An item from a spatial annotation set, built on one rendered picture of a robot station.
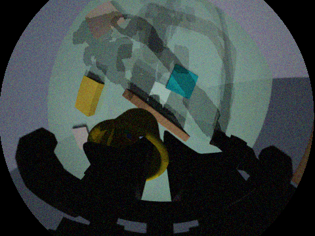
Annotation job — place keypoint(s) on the tan rectangular block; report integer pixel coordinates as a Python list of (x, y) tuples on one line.
[(103, 19)]

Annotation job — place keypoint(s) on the yellow rectangular block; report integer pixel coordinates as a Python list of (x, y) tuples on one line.
[(88, 95)]

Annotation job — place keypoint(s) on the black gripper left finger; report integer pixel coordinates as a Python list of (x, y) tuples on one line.
[(134, 160)]

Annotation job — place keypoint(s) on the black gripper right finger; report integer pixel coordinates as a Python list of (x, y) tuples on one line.
[(185, 163)]

